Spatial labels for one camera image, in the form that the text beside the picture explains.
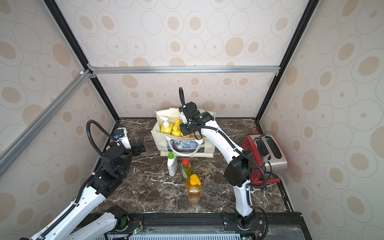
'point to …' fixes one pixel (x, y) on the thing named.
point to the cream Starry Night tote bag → (169, 145)
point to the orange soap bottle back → (177, 124)
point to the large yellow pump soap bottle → (166, 128)
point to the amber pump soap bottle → (194, 190)
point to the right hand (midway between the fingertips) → (191, 127)
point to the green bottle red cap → (186, 168)
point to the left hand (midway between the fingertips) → (137, 134)
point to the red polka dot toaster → (269, 152)
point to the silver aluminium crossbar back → (183, 70)
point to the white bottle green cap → (172, 164)
